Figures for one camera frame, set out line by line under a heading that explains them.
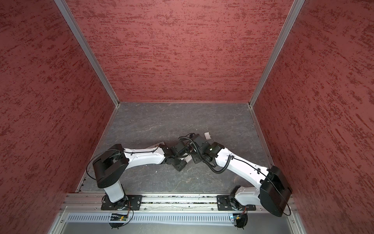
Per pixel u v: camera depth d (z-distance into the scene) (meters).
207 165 0.53
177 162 0.77
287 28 0.78
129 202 0.74
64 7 0.71
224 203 0.74
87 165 0.95
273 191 0.40
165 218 0.77
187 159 0.88
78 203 0.75
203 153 0.60
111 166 0.47
